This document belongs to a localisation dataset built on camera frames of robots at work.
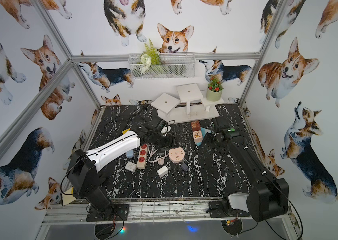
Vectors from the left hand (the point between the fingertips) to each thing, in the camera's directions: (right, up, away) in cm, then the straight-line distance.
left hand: (176, 143), depth 81 cm
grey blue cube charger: (+4, -15, +7) cm, 17 cm away
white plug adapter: (-27, -15, +7) cm, 31 cm away
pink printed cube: (+13, +2, +12) cm, 18 cm away
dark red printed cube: (+13, +9, +17) cm, 23 cm away
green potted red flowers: (+24, +31, +15) cm, 42 cm away
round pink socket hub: (0, -8, +10) cm, 13 cm away
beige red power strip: (-21, -10, +10) cm, 25 cm away
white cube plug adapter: (-7, -16, +2) cm, 17 cm away
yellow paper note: (-57, -29, -2) cm, 64 cm away
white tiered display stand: (+10, +23, +26) cm, 37 cm away
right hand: (+17, 0, 0) cm, 17 cm away
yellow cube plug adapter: (-36, +5, +20) cm, 41 cm away
